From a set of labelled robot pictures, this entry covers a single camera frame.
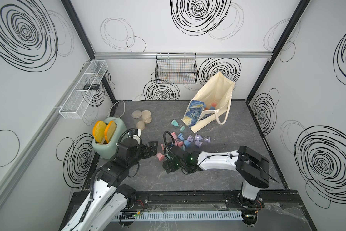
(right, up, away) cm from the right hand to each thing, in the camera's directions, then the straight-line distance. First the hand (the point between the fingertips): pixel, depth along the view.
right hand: (167, 164), depth 83 cm
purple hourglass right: (+26, +13, +12) cm, 32 cm away
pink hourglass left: (-5, +4, +2) cm, 6 cm away
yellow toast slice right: (-31, +20, -6) cm, 38 cm away
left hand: (-8, +14, -10) cm, 19 cm away
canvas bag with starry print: (+36, +41, +36) cm, 65 cm away
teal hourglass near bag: (+4, +23, +20) cm, 31 cm away
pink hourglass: (+4, +15, +14) cm, 21 cm away
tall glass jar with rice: (-21, +29, +10) cm, 37 cm away
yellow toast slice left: (-37, +20, -7) cm, 43 cm away
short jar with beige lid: (-16, +27, +19) cm, 37 cm away
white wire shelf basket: (-46, +43, -6) cm, 63 cm away
